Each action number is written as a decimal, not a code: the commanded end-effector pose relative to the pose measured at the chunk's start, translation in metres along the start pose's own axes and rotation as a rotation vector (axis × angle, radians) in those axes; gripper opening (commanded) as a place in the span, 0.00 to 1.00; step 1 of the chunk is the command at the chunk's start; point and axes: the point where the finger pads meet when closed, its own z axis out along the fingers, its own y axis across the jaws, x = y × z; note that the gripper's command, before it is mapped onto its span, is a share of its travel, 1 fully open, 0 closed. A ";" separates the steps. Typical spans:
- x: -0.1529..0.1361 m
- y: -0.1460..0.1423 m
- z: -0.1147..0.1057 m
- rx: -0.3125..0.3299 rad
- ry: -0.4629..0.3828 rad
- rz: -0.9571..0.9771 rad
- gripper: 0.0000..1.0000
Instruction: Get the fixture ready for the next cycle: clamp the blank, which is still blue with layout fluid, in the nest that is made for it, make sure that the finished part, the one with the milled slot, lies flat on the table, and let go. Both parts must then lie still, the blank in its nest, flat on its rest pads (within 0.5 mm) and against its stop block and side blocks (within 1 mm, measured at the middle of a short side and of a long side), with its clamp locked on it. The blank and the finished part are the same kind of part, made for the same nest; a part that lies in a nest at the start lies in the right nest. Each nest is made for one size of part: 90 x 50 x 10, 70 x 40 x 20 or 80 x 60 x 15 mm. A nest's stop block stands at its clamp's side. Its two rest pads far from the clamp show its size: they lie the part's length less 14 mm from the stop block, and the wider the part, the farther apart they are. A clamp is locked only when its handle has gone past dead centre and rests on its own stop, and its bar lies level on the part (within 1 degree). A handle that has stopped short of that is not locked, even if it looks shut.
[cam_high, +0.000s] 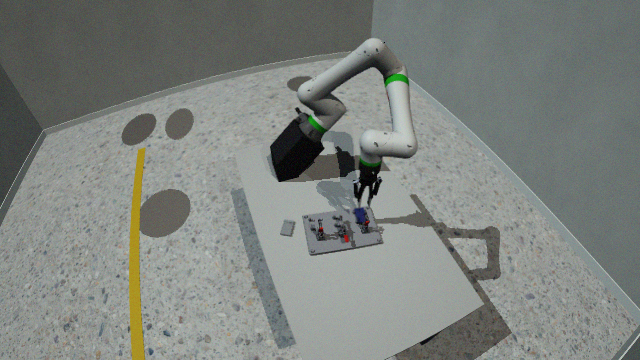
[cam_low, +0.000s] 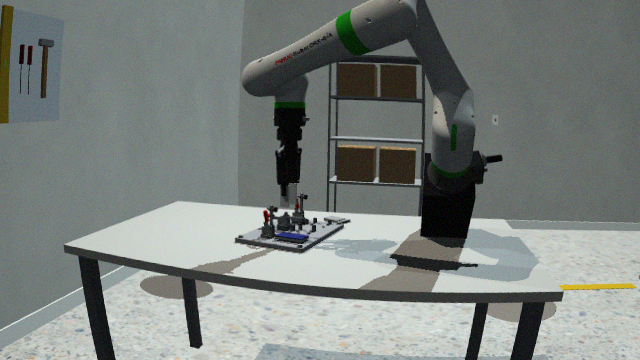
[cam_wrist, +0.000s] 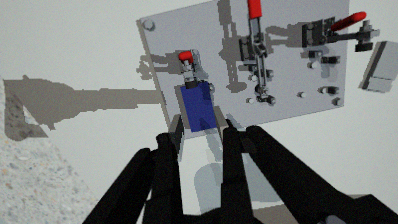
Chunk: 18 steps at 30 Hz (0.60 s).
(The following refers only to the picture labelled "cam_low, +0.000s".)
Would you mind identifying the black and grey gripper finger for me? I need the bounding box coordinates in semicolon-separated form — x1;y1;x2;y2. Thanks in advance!
275;145;294;208
289;147;302;205

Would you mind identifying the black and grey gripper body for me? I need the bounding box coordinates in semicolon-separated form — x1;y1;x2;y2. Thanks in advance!
277;128;302;159

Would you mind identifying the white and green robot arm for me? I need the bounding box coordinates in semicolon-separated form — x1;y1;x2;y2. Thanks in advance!
241;0;503;194

